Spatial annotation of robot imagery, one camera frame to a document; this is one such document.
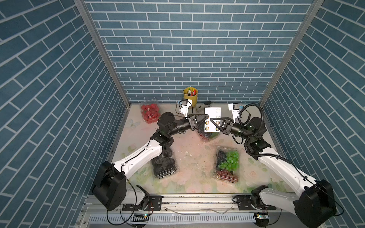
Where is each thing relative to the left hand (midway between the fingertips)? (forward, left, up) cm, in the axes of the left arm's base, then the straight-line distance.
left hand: (211, 120), depth 64 cm
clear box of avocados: (-9, +24, -33) cm, 42 cm away
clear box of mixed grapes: (-9, -12, -30) cm, 33 cm away
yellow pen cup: (+46, +8, -23) cm, 52 cm away
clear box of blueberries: (+11, -2, -32) cm, 34 cm away
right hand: (0, -1, -2) cm, 2 cm away
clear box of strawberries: (+32, +39, -30) cm, 59 cm away
